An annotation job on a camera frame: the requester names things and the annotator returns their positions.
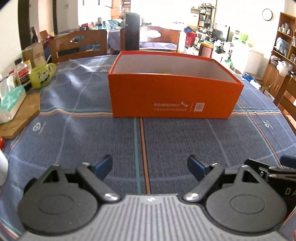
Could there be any wooden chair left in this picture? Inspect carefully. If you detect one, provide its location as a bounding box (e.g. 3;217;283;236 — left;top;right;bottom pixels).
50;30;107;63

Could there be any small red tomato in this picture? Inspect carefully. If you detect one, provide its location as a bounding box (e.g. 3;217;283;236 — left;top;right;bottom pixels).
0;137;4;149

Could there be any wooden cutting board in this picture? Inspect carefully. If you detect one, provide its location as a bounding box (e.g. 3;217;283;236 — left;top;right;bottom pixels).
0;93;41;139

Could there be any tissue pack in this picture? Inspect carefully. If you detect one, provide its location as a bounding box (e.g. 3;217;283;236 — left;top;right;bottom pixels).
0;85;26;124

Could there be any wooden bookshelf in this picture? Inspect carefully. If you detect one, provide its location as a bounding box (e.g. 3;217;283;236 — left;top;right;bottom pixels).
263;13;295;97

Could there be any black thermos bottle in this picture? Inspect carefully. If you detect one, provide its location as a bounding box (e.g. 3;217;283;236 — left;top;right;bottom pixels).
125;13;140;51

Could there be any round wall clock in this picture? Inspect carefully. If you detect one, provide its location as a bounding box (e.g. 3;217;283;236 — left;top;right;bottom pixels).
262;9;273;22

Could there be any orange cardboard box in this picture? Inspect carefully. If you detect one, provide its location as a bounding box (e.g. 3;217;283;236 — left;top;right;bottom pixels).
108;51;243;119

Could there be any white cup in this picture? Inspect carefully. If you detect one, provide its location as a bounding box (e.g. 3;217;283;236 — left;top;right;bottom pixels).
0;150;9;186

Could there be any white cabinet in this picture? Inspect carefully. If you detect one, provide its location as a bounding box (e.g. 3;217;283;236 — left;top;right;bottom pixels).
231;42;264;75

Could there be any dark-label jar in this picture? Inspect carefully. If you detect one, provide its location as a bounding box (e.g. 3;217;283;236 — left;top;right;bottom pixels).
14;58;32;92

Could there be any wooden chair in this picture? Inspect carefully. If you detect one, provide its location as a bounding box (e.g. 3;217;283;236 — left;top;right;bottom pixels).
120;26;183;53
50;30;107;63

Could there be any green panda mug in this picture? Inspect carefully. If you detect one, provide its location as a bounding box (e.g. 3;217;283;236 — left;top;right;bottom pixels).
29;63;56;89

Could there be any pink cylindrical canister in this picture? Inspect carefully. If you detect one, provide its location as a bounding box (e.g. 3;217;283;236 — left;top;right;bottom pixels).
198;42;214;58

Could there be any wooden chair right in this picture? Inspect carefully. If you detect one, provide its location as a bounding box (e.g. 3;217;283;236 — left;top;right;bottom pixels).
120;26;183;53

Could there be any blue checked tablecloth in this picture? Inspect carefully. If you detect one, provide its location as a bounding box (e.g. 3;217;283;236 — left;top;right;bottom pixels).
1;56;295;240

